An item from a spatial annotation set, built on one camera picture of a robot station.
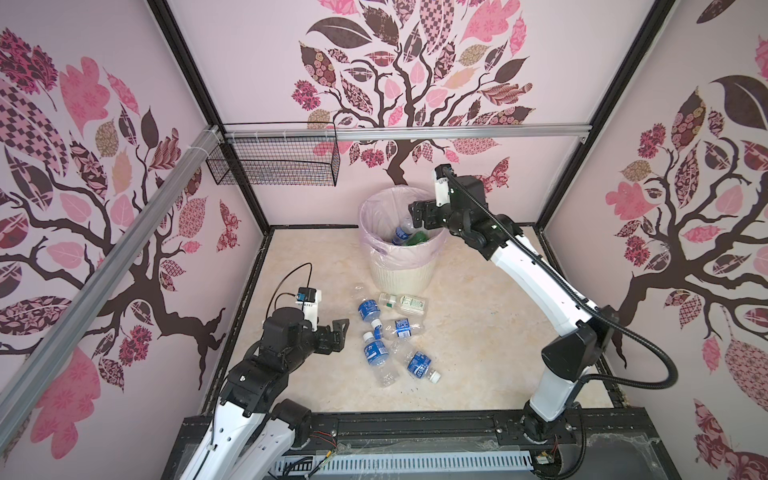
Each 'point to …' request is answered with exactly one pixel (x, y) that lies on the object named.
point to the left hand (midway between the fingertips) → (334, 326)
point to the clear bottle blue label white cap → (417, 364)
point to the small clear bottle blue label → (402, 327)
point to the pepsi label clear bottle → (401, 236)
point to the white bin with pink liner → (392, 267)
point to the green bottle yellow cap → (417, 237)
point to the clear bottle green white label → (406, 304)
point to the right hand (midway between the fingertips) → (427, 200)
